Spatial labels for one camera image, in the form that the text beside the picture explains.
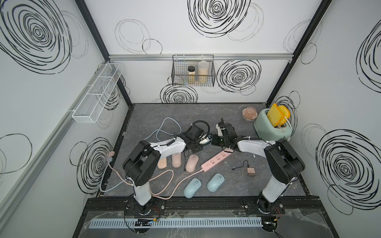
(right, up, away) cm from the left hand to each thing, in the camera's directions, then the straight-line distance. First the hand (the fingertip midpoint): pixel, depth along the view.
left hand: (198, 142), depth 93 cm
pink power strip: (+5, -12, -8) cm, 15 cm away
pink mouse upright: (-13, -10, -4) cm, 17 cm away
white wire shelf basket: (-54, +19, -22) cm, 62 cm away
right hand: (+8, +1, +1) cm, 8 cm away
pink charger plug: (+29, -15, -10) cm, 34 cm away
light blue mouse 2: (+9, -20, -12) cm, 25 cm away
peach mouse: (-22, -11, -6) cm, 25 cm away
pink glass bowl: (+39, +19, +16) cm, 46 cm away
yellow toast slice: (+46, +17, -8) cm, 50 cm away
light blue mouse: (-3, -20, -15) cm, 26 cm away
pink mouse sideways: (-4, -11, -6) cm, 14 cm away
